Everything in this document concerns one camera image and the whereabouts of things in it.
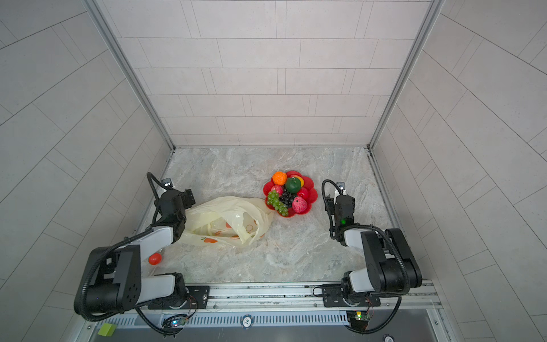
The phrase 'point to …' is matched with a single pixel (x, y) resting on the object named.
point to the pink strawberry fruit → (278, 189)
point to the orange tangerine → (279, 178)
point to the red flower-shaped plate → (308, 192)
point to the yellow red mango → (301, 180)
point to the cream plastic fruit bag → (227, 221)
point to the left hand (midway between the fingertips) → (180, 189)
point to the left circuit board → (178, 321)
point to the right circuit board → (358, 320)
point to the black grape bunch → (287, 198)
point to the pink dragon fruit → (299, 204)
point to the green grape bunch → (273, 200)
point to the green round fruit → (293, 184)
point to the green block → (107, 330)
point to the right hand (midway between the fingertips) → (338, 192)
